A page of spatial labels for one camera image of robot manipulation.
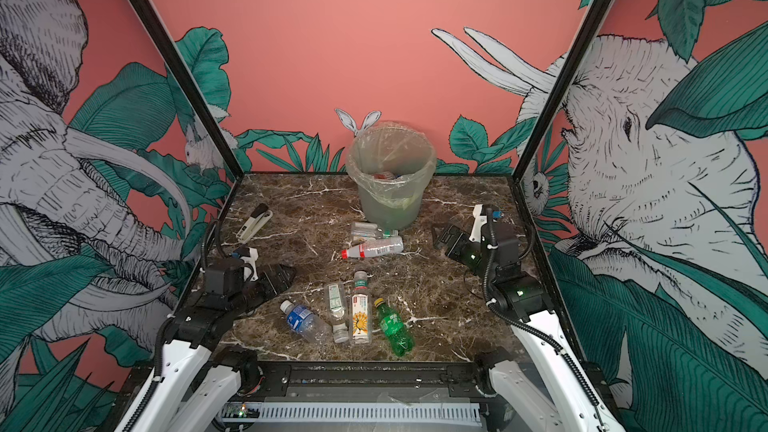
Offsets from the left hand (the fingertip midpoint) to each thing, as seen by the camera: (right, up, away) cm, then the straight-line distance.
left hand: (286, 273), depth 77 cm
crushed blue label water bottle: (+5, -14, +2) cm, 14 cm away
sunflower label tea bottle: (+19, -11, +3) cm, 22 cm away
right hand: (+39, +12, -7) cm, 42 cm away
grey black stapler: (-19, +12, +25) cm, 34 cm away
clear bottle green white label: (+12, -11, +4) cm, 17 cm away
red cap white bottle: (+24, +4, +17) cm, 30 cm away
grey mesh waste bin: (+26, +14, +23) cm, 37 cm away
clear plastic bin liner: (+28, +33, +28) cm, 51 cm away
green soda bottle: (+28, -15, +2) cm, 32 cm away
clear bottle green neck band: (+19, +9, +25) cm, 33 cm away
